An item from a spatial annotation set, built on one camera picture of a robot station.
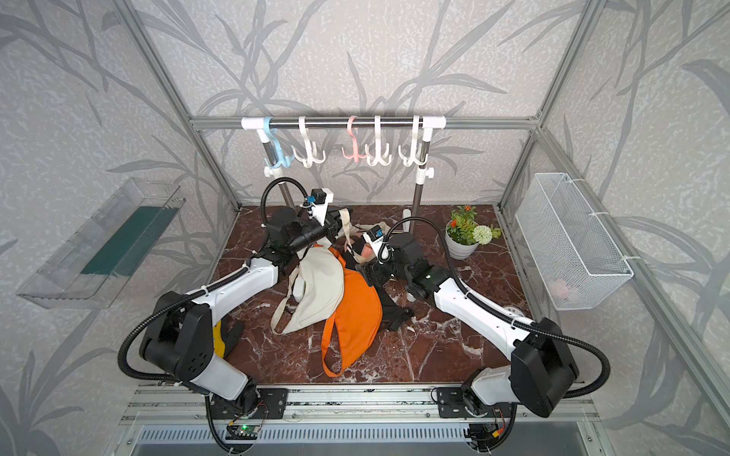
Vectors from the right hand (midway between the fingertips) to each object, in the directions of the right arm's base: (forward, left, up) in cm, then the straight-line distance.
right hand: (367, 257), depth 80 cm
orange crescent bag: (-12, +2, -17) cm, 21 cm away
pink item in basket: (-11, -50, 0) cm, 51 cm away
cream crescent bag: (-4, +17, -15) cm, 23 cm away
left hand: (+8, +4, +10) cm, 14 cm away
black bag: (-9, -8, -19) cm, 22 cm away
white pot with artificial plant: (+14, -31, -7) cm, 35 cm away
